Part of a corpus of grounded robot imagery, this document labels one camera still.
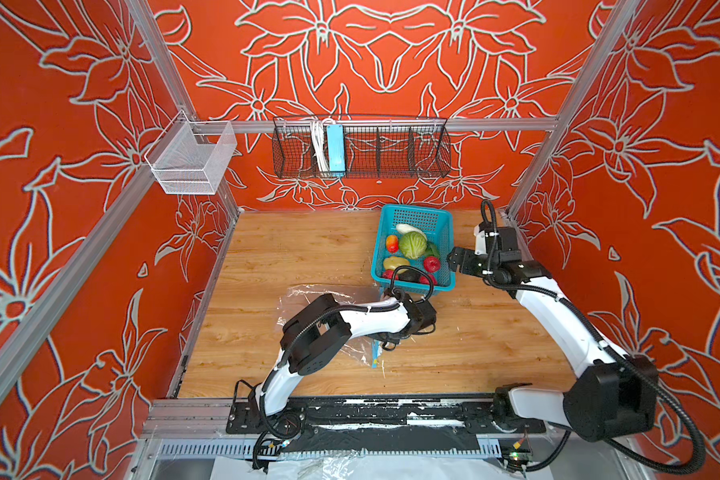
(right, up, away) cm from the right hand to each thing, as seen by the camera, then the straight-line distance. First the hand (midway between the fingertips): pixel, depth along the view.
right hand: (458, 256), depth 83 cm
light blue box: (-35, +32, +6) cm, 48 cm away
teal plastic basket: (+1, +11, +27) cm, 29 cm away
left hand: (-22, -23, +4) cm, 32 cm away
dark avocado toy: (-11, -7, +12) cm, 18 cm away
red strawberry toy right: (-6, -9, +17) cm, 20 cm away
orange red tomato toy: (-16, +3, +21) cm, 27 cm away
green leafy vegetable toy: (-3, +1, +20) cm, 20 cm away
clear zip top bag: (-27, -27, +2) cm, 38 cm away
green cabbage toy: (-10, +3, +17) cm, 20 cm away
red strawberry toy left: (-18, -7, +15) cm, 24 cm away
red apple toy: (-4, -4, +15) cm, 16 cm away
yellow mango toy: (-17, -3, +15) cm, 23 cm away
